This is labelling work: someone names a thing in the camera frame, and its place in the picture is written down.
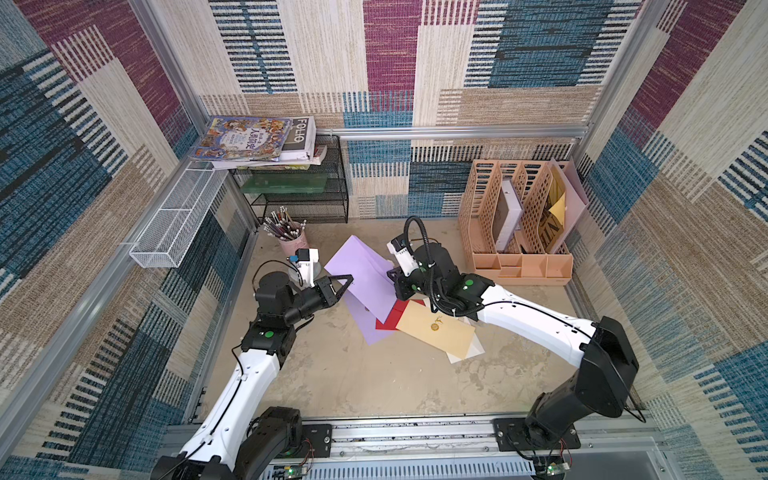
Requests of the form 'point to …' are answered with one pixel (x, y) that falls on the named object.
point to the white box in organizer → (514, 213)
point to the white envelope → (474, 349)
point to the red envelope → (395, 314)
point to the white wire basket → (166, 239)
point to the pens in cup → (280, 225)
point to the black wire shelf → (319, 192)
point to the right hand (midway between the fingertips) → (386, 271)
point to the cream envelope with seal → (445, 331)
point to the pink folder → (576, 199)
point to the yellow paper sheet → (559, 208)
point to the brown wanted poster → (550, 228)
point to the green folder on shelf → (285, 183)
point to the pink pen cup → (290, 247)
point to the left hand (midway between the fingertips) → (351, 278)
